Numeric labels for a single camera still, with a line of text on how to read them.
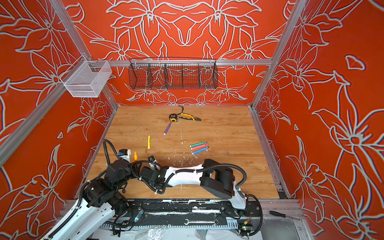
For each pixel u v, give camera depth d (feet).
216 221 2.29
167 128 3.50
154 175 2.03
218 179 1.59
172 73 3.27
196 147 3.10
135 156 2.44
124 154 2.16
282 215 2.34
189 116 3.63
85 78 2.98
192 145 3.12
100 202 1.68
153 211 2.39
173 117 3.60
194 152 3.03
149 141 3.20
